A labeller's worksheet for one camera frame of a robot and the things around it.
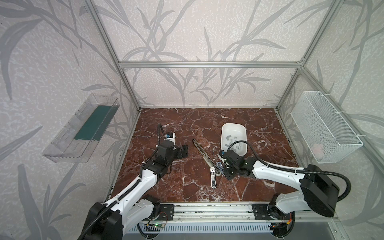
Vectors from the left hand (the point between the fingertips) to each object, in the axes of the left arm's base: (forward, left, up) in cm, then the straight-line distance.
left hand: (182, 141), depth 84 cm
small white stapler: (-16, -18, -13) cm, 27 cm away
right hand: (-10, -25, -11) cm, 29 cm away
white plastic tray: (+14, -32, -12) cm, 37 cm away
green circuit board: (-38, +11, -13) cm, 42 cm away
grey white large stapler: (-5, -14, -13) cm, 20 cm away
